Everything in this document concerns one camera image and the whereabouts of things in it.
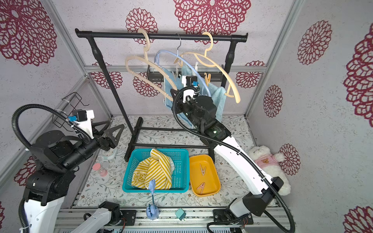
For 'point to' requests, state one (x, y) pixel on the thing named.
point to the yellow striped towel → (158, 167)
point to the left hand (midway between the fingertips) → (116, 125)
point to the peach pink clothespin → (202, 171)
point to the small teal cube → (180, 213)
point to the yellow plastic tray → (211, 177)
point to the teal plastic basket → (180, 178)
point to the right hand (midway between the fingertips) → (172, 88)
